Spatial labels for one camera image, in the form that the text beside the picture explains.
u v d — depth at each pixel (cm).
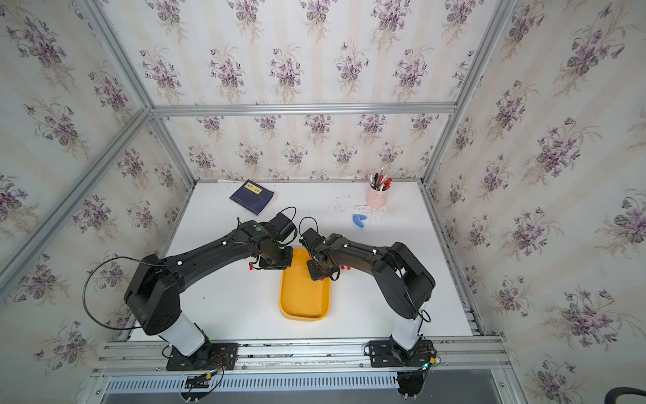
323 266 76
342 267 77
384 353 73
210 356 67
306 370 71
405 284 47
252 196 114
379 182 107
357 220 105
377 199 106
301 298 84
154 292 43
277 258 70
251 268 92
